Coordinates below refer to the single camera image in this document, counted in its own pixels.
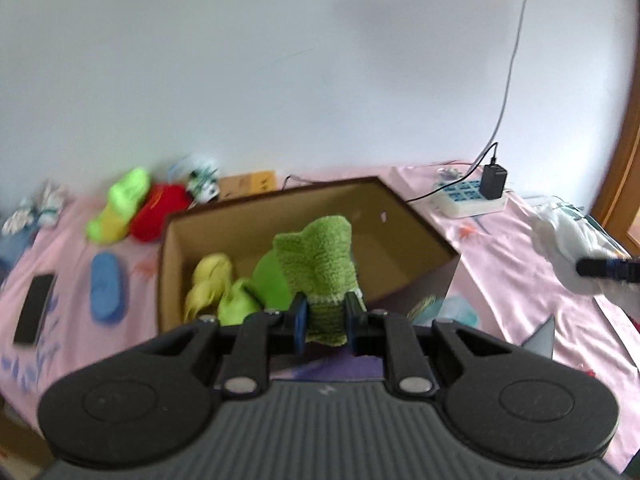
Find wooden door frame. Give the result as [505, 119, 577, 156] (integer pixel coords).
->
[590, 105, 640, 261]

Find white rolled socks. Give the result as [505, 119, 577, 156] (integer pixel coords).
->
[32, 180, 68, 226]

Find white plastic bag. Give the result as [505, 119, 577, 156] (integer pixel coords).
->
[530, 200, 633, 293]

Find grey power cable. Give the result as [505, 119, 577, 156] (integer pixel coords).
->
[470, 0, 532, 171]

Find bright green cloth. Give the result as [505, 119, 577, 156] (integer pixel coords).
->
[251, 252, 293, 311]

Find green knit towel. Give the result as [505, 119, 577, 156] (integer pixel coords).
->
[272, 215, 362, 347]

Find black charger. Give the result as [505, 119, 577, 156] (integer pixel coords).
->
[480, 163, 508, 201]

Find white tied glove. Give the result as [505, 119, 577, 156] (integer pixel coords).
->
[2, 200, 38, 236]

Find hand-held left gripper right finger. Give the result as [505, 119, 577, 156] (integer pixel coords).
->
[344, 291, 522, 398]

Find yellow-green knotted scarf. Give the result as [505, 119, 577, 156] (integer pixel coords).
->
[184, 252, 263, 326]

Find yellow flat box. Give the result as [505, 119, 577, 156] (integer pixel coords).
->
[217, 170, 277, 201]

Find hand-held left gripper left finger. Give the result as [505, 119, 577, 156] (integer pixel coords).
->
[132, 292, 309, 398]

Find brown cardboard box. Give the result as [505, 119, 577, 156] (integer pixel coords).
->
[157, 176, 461, 333]

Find teal mesh cloth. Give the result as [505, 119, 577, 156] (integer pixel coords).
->
[407, 295, 481, 328]

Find white power strip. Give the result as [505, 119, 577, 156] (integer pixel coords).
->
[430, 177, 510, 218]

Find purple plastic packet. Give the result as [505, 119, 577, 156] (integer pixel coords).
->
[272, 342, 386, 383]

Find blue glasses case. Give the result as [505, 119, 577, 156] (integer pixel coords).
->
[90, 252, 128, 323]

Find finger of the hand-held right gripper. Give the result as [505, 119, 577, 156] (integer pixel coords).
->
[575, 256, 640, 281]

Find printed pink bedsheet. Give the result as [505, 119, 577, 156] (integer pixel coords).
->
[0, 162, 640, 461]

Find green yellow plush toy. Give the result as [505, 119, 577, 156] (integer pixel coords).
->
[86, 167, 152, 246]

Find black charger cable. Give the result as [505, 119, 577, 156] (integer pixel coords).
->
[282, 142, 501, 206]

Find red plush toy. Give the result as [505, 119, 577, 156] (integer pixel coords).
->
[129, 184, 193, 243]

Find black smartphone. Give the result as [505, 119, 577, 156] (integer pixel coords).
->
[12, 273, 57, 347]

